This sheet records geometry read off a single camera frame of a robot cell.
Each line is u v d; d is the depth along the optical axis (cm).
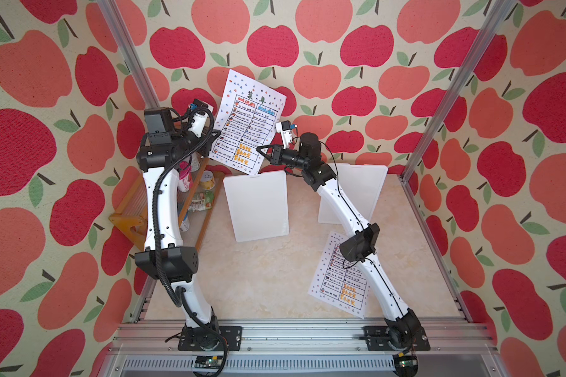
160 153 51
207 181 111
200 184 109
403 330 64
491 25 72
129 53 78
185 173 90
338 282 86
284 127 75
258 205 89
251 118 72
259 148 80
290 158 75
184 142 60
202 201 107
